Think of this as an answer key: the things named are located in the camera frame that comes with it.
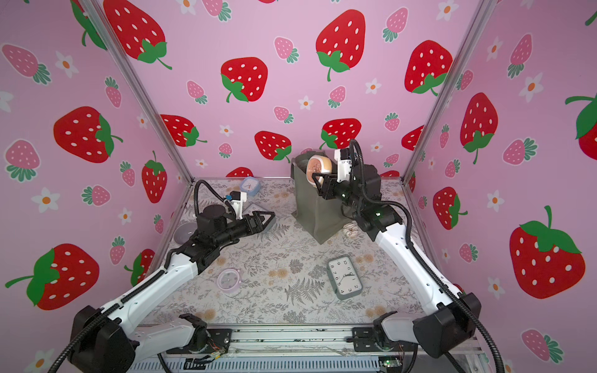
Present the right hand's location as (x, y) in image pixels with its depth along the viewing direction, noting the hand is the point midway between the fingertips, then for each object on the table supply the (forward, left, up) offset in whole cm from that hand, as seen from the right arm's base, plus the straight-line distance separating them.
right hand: (314, 176), depth 69 cm
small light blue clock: (+27, +33, -34) cm, 55 cm away
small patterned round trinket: (+6, -16, -37) cm, 41 cm away
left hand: (-6, +14, -13) cm, 20 cm away
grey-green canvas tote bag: (0, -3, -22) cm, 22 cm away
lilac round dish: (-3, +55, -33) cm, 64 cm away
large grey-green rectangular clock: (-16, -12, -36) cm, 41 cm away
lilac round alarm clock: (-21, +30, -35) cm, 51 cm away
